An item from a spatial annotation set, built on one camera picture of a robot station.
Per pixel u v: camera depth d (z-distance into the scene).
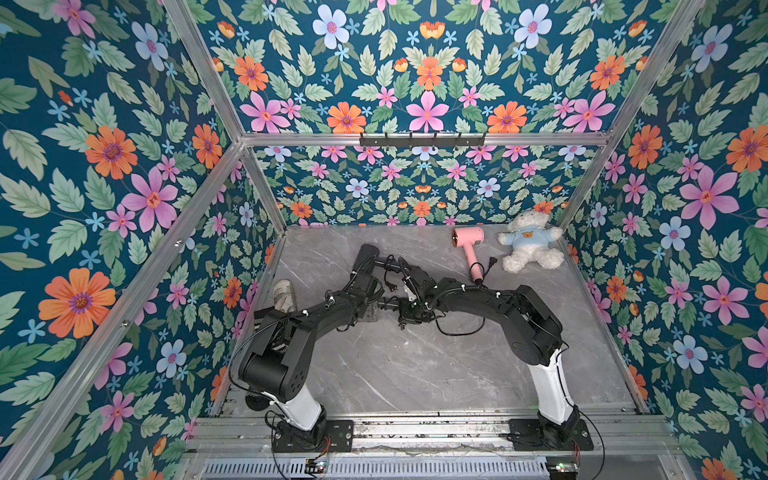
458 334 0.91
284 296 0.96
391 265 1.08
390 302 0.93
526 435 0.74
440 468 0.77
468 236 1.12
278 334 0.50
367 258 1.10
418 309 0.83
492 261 1.08
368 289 0.77
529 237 1.07
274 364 0.46
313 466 0.72
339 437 0.73
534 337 0.53
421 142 0.93
